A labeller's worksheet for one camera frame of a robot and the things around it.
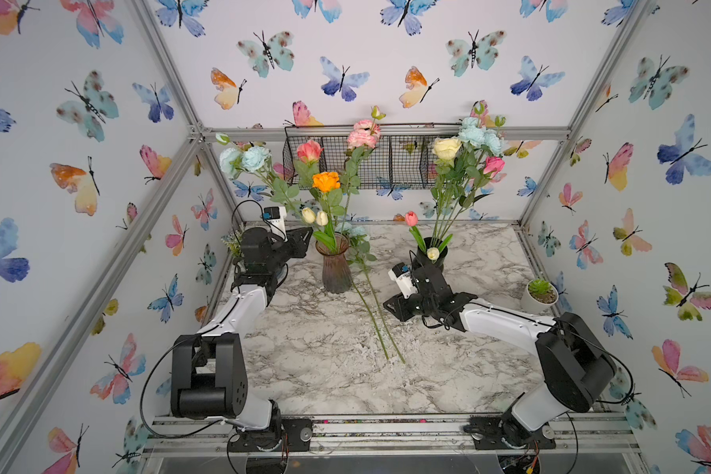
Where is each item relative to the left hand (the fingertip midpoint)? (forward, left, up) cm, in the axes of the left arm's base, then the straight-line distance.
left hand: (312, 226), depth 84 cm
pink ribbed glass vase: (-3, -5, -18) cm, 19 cm away
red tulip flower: (-1, -27, +3) cm, 28 cm away
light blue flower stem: (+10, -14, -24) cm, 29 cm away
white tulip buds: (+1, 0, +4) cm, 4 cm away
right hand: (-16, -21, -15) cm, 30 cm away
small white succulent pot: (-13, -67, -18) cm, 71 cm away
